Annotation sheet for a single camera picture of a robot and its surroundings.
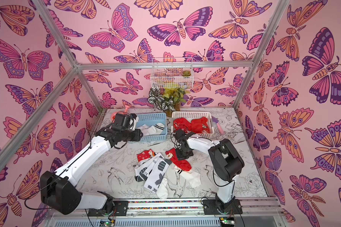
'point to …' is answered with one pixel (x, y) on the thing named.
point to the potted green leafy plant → (168, 99)
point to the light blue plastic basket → (151, 119)
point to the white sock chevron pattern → (153, 170)
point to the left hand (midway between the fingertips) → (142, 133)
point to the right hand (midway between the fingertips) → (181, 156)
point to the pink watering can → (126, 108)
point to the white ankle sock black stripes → (192, 178)
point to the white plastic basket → (192, 115)
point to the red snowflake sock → (145, 155)
